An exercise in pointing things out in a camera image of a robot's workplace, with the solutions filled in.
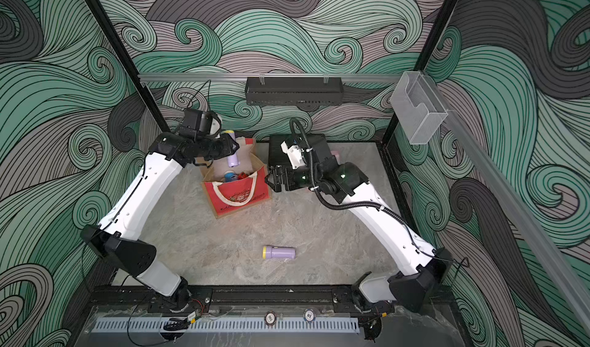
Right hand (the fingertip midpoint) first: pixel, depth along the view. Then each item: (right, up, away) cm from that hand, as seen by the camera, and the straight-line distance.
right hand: (274, 179), depth 67 cm
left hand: (-13, +11, +7) cm, 19 cm away
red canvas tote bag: (-17, -5, +14) cm, 22 cm away
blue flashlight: (-21, -1, +28) cm, 35 cm away
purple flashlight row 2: (+1, -28, +14) cm, 31 cm away
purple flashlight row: (-14, +6, +5) cm, 16 cm away
